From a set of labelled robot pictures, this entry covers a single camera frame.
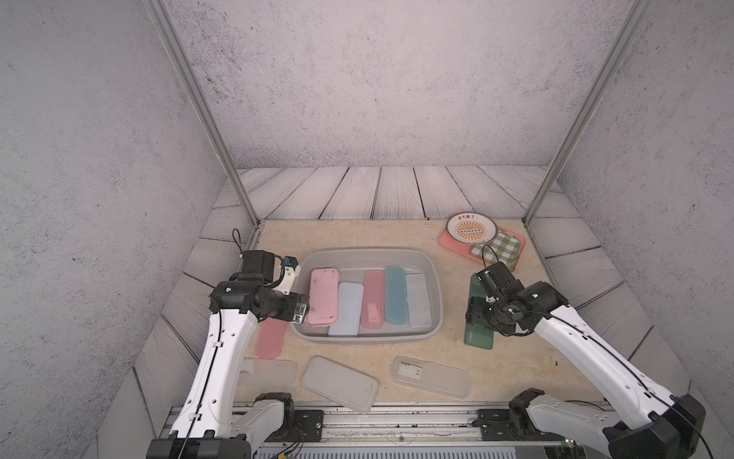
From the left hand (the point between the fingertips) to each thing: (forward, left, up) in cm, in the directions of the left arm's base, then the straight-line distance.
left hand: (296, 303), depth 75 cm
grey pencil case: (-15, -10, -19) cm, 26 cm away
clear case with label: (-13, -36, -21) cm, 43 cm away
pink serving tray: (+32, -55, -18) cm, 66 cm away
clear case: (-11, +12, -21) cm, 26 cm away
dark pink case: (-1, +12, -19) cm, 22 cm away
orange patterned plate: (+43, -61, -18) cm, 76 cm away
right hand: (-4, -47, -3) cm, 47 cm away
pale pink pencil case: (+11, -4, -15) cm, 19 cm away
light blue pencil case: (+10, -12, -16) cm, 23 cm away
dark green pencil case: (-8, -46, -4) cm, 47 cm away
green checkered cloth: (+33, -71, -18) cm, 80 cm away
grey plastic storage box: (+26, -12, -18) cm, 33 cm away
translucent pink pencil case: (+9, -20, -17) cm, 28 cm away
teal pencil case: (+12, -28, -17) cm, 35 cm away
